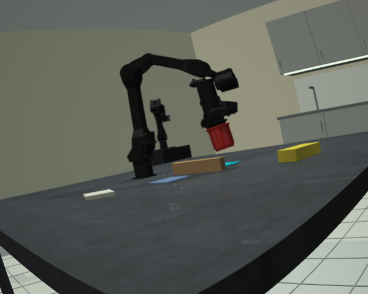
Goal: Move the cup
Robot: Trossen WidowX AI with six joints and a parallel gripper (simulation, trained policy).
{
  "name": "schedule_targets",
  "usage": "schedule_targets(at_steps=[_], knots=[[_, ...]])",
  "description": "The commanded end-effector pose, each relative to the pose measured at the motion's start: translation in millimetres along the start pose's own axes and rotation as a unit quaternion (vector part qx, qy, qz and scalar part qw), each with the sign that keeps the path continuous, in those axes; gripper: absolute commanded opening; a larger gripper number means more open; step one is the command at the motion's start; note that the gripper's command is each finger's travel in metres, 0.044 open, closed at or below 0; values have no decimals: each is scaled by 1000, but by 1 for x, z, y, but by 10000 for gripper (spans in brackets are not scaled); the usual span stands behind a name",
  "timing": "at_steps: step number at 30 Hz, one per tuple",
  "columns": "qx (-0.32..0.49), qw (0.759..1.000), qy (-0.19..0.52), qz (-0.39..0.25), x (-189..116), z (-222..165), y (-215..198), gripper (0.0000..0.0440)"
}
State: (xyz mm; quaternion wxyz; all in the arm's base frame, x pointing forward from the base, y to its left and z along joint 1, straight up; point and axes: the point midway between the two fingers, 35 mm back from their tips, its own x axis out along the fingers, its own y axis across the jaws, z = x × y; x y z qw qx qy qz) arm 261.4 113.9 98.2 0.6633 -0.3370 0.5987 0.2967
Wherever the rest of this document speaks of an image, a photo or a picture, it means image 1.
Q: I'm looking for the yellow rectangular block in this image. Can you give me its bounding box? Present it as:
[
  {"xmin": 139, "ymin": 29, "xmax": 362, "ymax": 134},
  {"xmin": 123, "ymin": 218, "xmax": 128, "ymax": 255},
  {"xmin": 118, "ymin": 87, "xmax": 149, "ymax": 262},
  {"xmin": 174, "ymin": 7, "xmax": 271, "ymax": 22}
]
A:
[{"xmin": 277, "ymin": 142, "xmax": 321, "ymax": 162}]

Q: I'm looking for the tan wooden block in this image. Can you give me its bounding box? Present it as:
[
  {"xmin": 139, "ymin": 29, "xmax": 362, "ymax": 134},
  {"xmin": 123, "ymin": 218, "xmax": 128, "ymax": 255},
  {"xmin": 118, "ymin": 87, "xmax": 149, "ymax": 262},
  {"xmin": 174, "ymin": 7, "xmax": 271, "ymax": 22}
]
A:
[{"xmin": 172, "ymin": 157, "xmax": 226, "ymax": 175}]

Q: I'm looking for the red cup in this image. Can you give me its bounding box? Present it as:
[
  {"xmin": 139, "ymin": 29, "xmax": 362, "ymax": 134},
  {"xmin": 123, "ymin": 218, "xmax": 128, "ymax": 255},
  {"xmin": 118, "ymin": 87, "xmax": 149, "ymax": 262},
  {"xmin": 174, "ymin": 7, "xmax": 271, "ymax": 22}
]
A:
[{"xmin": 206, "ymin": 123, "xmax": 234, "ymax": 152}]

